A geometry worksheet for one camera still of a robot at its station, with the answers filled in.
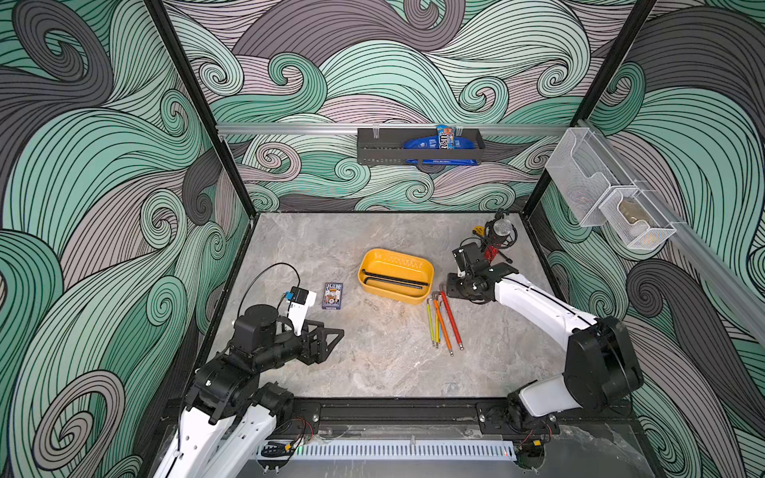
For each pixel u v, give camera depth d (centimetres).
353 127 95
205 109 88
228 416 44
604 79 81
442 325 90
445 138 90
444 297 95
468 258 69
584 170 78
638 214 67
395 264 104
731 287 52
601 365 42
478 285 62
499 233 84
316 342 57
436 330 88
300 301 57
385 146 95
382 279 101
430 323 90
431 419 74
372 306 95
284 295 57
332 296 95
